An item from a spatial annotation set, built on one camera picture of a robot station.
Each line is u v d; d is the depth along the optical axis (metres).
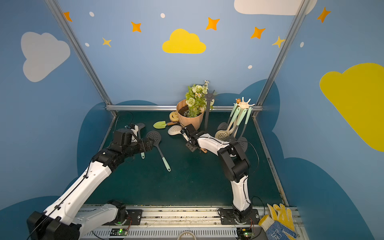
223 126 0.96
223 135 0.91
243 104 0.71
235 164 0.52
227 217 0.74
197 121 1.00
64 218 0.39
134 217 0.75
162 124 1.15
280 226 0.72
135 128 0.71
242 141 0.88
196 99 0.93
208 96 0.75
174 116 1.16
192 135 0.78
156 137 1.04
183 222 0.74
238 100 0.72
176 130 1.06
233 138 0.86
